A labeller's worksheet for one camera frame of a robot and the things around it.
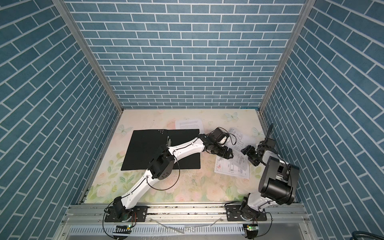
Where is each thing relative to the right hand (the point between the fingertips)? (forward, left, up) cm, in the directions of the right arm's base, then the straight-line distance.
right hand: (245, 152), depth 94 cm
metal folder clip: (+4, +50, -1) cm, 51 cm away
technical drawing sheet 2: (+10, +3, -2) cm, 11 cm away
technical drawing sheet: (-9, +9, -4) cm, 13 cm away
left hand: (-3, +11, 0) cm, 11 cm away
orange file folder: (+4, +69, -4) cm, 69 cm away
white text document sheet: (+22, +38, -2) cm, 44 cm away
